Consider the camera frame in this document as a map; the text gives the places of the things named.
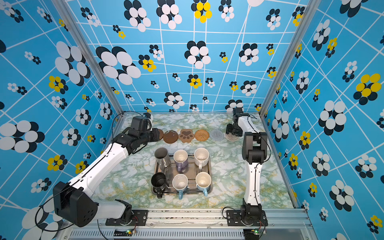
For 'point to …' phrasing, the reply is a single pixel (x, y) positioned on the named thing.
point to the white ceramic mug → (201, 156)
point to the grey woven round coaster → (216, 135)
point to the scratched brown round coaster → (170, 136)
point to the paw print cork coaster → (186, 135)
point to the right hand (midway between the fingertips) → (233, 133)
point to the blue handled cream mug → (203, 180)
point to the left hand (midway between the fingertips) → (160, 131)
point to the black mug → (158, 181)
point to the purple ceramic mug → (180, 157)
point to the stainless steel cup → (162, 155)
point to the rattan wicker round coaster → (202, 135)
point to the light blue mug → (180, 183)
